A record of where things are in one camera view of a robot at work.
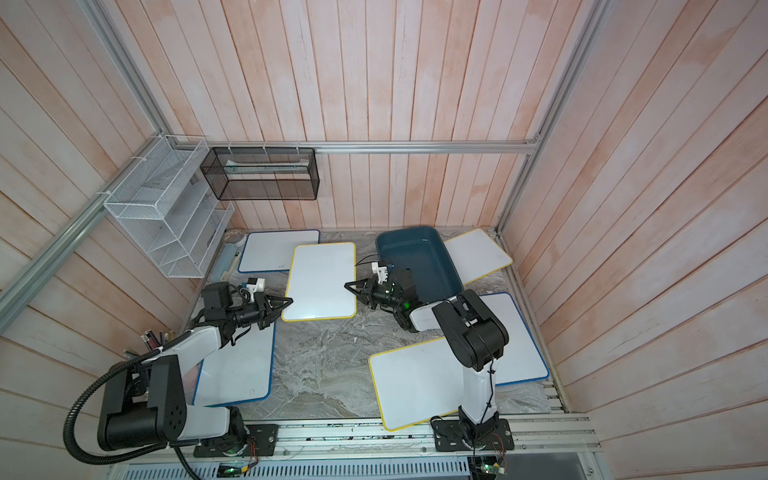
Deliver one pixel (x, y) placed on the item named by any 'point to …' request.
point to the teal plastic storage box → (423, 251)
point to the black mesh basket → (262, 173)
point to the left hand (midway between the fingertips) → (293, 305)
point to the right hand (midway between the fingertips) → (344, 288)
